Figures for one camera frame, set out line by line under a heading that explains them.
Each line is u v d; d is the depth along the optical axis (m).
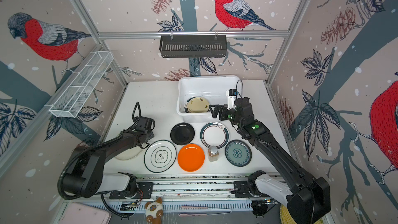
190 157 0.83
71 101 0.71
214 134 0.93
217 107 0.66
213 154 0.76
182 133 0.92
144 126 0.73
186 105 1.04
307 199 0.37
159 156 0.84
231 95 0.66
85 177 0.42
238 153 0.85
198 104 1.04
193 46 1.07
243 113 0.55
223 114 0.66
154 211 0.66
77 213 0.67
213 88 1.11
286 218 0.66
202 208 0.70
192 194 0.73
